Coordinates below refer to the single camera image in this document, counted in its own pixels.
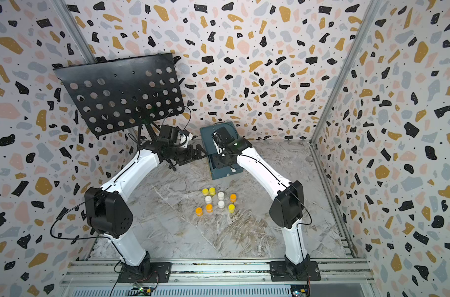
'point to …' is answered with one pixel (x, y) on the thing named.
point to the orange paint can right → (233, 198)
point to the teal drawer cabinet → (208, 145)
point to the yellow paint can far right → (212, 190)
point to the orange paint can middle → (209, 208)
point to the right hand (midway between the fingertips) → (219, 161)
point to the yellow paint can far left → (205, 191)
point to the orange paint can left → (199, 211)
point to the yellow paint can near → (232, 208)
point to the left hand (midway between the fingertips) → (203, 155)
